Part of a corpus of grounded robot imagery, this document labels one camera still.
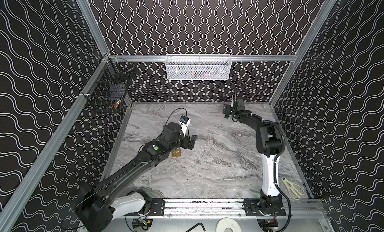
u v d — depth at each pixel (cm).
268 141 61
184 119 65
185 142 67
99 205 38
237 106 86
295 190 80
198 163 90
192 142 68
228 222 69
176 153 92
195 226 70
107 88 93
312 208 75
